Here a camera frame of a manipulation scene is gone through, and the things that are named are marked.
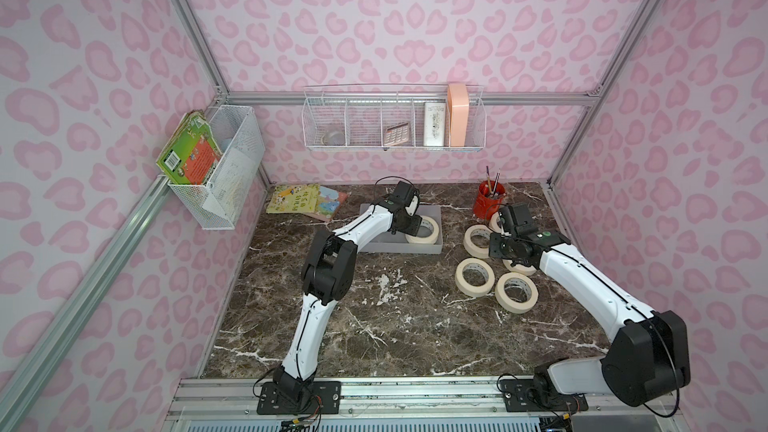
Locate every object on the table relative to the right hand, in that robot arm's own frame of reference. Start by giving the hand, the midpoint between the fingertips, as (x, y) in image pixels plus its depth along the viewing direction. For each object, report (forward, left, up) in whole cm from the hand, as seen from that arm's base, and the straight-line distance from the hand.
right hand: (496, 242), depth 86 cm
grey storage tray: (+8, +32, -13) cm, 36 cm away
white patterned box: (+31, +17, +18) cm, 40 cm away
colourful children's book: (+26, +62, -11) cm, 69 cm away
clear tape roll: (+27, +48, +16) cm, 58 cm away
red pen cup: (+20, -2, -5) cm, 21 cm away
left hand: (+14, +24, -8) cm, 29 cm away
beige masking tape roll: (+15, +19, -10) cm, 26 cm away
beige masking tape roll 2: (+3, +3, -10) cm, 11 cm away
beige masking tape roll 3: (-9, +7, -11) cm, 16 cm away
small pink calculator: (+30, +29, +15) cm, 45 cm away
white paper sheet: (+11, +75, +14) cm, 77 cm away
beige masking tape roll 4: (-14, -4, -12) cm, 19 cm away
